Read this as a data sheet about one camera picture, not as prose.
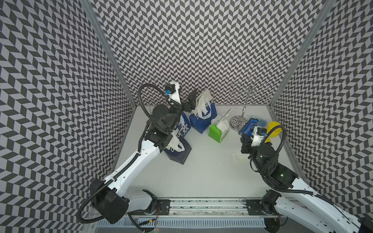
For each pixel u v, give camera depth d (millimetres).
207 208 751
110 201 369
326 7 666
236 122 1021
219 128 862
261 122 1027
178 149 785
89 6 707
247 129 677
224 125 893
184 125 956
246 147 622
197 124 980
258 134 605
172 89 497
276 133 841
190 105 569
